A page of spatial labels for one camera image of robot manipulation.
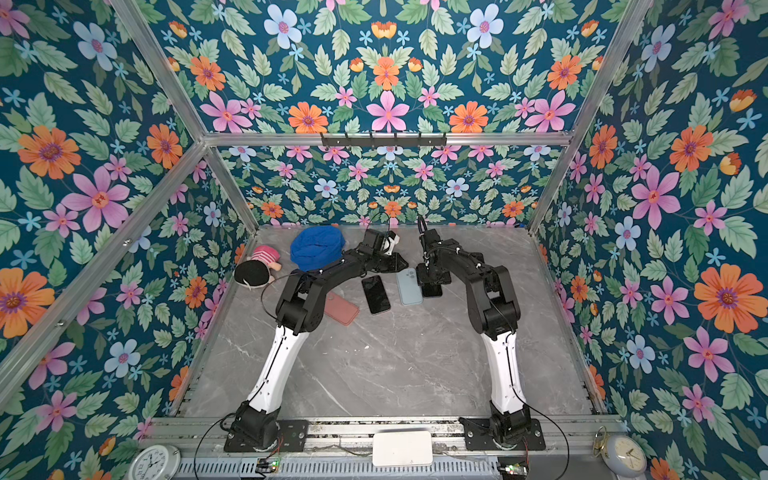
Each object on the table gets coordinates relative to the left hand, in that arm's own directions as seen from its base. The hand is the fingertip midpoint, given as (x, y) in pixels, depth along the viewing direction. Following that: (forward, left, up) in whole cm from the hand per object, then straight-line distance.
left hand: (412, 257), depth 104 cm
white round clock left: (-55, +64, -1) cm, 84 cm away
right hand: (-6, -6, -5) cm, 10 cm away
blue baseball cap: (+9, +36, -3) cm, 37 cm away
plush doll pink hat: (-4, +53, +1) cm, 53 cm away
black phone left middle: (-12, +13, -4) cm, 18 cm away
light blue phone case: (-9, +1, -5) cm, 10 cm away
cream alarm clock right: (-61, -44, 0) cm, 76 cm away
